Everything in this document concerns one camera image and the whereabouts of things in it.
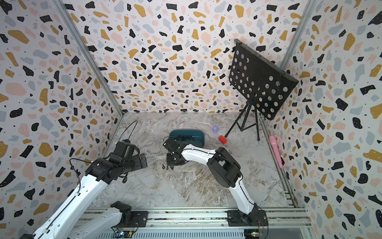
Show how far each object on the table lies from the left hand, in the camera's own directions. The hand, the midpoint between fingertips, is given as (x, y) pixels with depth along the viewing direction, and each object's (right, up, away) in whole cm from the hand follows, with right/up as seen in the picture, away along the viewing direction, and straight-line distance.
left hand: (139, 160), depth 76 cm
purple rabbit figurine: (+42, +16, +32) cm, 55 cm away
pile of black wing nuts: (+19, +9, +31) cm, 37 cm away
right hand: (+12, -5, +16) cm, 20 cm away
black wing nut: (+8, -8, +17) cm, 20 cm away
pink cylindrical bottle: (+83, +6, +30) cm, 89 cm away
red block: (+46, +8, +28) cm, 55 cm away
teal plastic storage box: (+30, +11, +31) cm, 44 cm away
